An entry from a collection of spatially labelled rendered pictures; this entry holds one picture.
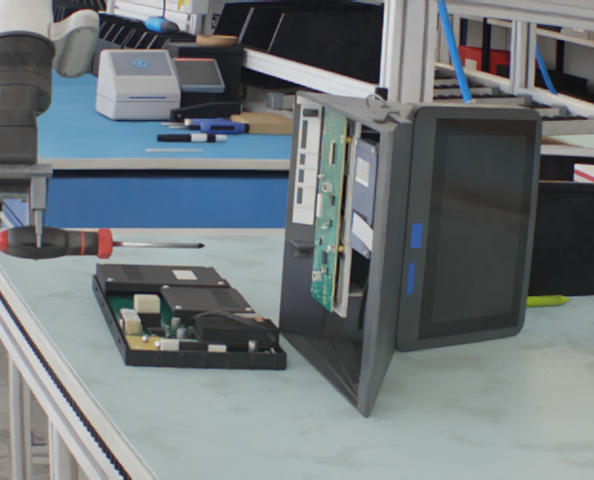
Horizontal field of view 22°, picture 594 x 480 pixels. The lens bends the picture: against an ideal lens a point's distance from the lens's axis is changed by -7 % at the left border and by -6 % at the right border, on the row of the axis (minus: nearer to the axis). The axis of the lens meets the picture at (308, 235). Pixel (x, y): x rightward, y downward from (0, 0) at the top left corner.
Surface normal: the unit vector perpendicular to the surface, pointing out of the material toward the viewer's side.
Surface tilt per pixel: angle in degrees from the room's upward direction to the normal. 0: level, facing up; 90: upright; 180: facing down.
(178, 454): 0
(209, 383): 0
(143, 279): 0
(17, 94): 67
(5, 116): 36
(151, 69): 29
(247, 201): 90
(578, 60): 90
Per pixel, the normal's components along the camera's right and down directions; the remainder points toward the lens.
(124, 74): 0.23, -0.76
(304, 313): -0.29, 0.16
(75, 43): 0.09, 0.92
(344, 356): 0.07, -0.98
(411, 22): 0.35, 0.20
